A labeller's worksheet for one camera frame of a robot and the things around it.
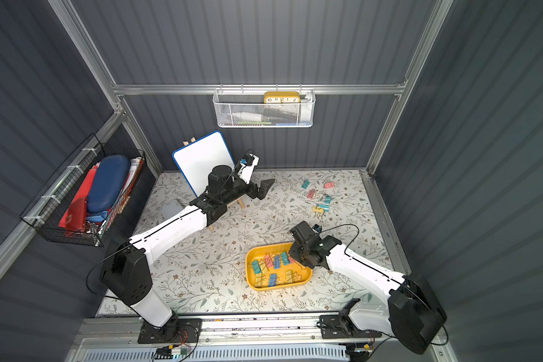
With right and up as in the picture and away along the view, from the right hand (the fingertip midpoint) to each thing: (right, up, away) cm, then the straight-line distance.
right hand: (296, 251), depth 84 cm
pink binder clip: (-10, -4, +3) cm, 12 cm away
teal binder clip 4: (+16, +16, +21) cm, 31 cm away
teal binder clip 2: (-4, -4, +3) cm, 7 cm away
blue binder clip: (-9, -11, -1) cm, 14 cm away
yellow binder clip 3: (+12, +14, +18) cm, 26 cm away
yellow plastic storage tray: (-8, -1, +5) cm, 10 cm away
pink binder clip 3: (+20, +26, +29) cm, 43 cm away
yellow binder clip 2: (-2, -9, -1) cm, 10 cm away
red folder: (-67, +15, -19) cm, 71 cm away
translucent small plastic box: (-58, +15, +21) cm, 63 cm away
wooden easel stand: (-20, +20, -15) cm, 31 cm away
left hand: (-11, +28, -6) cm, 31 cm away
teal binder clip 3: (+8, +26, +31) cm, 41 cm away
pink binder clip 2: (-2, -1, -9) cm, 9 cm away
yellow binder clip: (-14, -10, -2) cm, 17 cm away
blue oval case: (-64, +27, -10) cm, 70 cm away
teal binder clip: (-15, -7, +3) cm, 17 cm away
